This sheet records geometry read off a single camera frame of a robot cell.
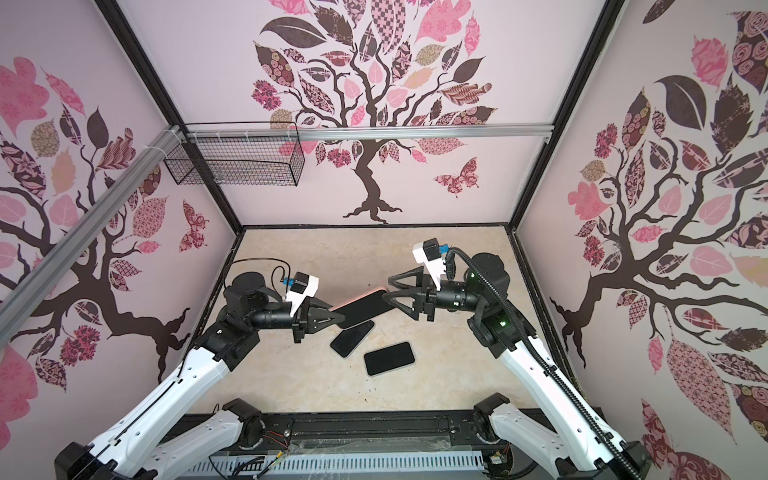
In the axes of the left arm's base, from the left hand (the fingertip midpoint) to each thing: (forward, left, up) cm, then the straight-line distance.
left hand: (343, 319), depth 63 cm
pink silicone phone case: (+3, 0, +4) cm, 5 cm away
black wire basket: (+78, +52, -12) cm, 95 cm away
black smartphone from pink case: (0, -5, +4) cm, 6 cm away
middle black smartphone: (+7, +3, -28) cm, 29 cm away
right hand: (+2, -10, +9) cm, 14 cm away
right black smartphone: (+1, -10, -28) cm, 29 cm away
